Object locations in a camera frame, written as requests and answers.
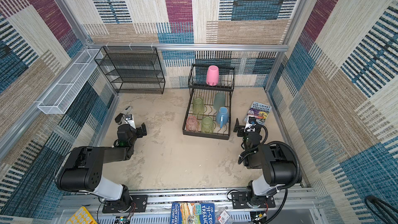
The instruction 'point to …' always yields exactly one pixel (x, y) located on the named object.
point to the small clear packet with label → (223, 216)
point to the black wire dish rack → (209, 112)
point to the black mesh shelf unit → (133, 70)
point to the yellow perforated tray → (81, 216)
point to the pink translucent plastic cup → (192, 124)
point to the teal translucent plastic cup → (219, 100)
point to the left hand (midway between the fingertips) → (136, 124)
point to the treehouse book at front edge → (193, 213)
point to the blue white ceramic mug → (222, 116)
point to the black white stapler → (127, 110)
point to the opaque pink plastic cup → (212, 75)
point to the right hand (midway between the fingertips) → (247, 121)
